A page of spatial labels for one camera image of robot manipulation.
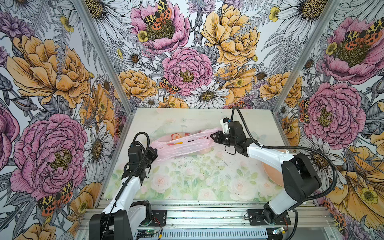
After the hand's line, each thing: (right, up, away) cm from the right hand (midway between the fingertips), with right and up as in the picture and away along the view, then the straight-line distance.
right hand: (211, 138), depth 88 cm
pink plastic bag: (-22, -3, -1) cm, 23 cm away
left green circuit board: (-32, -42, -16) cm, 55 cm away
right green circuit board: (+31, -42, -16) cm, 54 cm away
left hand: (-30, -8, -1) cm, 31 cm away
